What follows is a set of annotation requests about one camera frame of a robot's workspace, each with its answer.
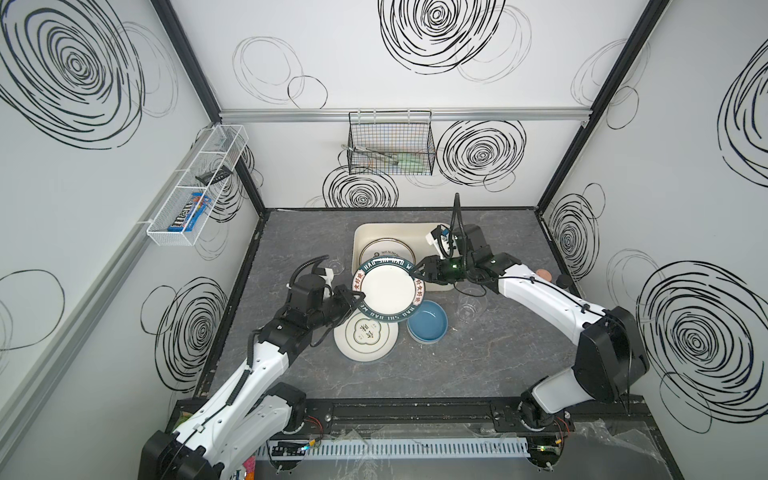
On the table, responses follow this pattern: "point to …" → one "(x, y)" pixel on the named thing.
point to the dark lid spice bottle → (564, 281)
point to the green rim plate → (392, 293)
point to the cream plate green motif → (364, 340)
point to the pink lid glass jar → (545, 274)
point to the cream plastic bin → (405, 240)
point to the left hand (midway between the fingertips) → (369, 295)
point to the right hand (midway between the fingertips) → (410, 274)
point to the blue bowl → (430, 324)
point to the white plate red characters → (386, 246)
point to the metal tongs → (372, 151)
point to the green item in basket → (410, 162)
